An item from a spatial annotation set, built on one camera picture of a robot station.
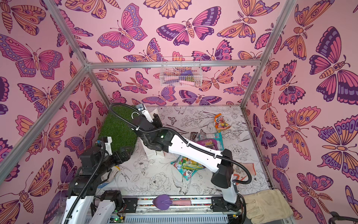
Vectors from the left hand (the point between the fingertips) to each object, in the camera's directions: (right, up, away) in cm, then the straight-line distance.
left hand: (126, 148), depth 73 cm
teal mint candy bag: (+54, +3, +25) cm, 60 cm away
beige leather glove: (+73, -30, 0) cm, 79 cm away
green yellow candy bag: (+33, -12, +11) cm, 37 cm away
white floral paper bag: (+9, -5, +13) cm, 16 cm away
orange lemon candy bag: (+57, +12, +30) cm, 65 cm away
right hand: (+13, +17, -3) cm, 21 cm away
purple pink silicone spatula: (+19, -29, +1) cm, 34 cm away
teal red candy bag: (+32, -17, +9) cm, 37 cm away
